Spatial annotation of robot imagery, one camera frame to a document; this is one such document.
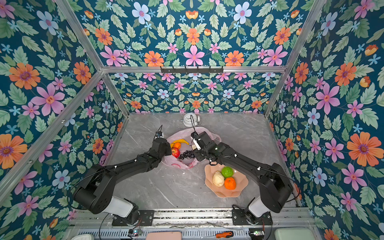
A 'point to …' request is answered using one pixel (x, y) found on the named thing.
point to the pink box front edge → (164, 235)
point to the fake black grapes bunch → (188, 154)
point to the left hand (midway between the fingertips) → (169, 141)
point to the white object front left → (83, 237)
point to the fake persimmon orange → (230, 183)
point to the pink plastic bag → (185, 135)
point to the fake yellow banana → (179, 140)
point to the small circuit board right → (256, 232)
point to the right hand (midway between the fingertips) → (198, 149)
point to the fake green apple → (227, 171)
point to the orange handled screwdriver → (227, 234)
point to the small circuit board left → (132, 232)
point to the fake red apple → (175, 152)
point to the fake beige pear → (218, 178)
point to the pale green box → (293, 233)
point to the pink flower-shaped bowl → (242, 181)
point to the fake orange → (177, 145)
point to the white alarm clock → (187, 121)
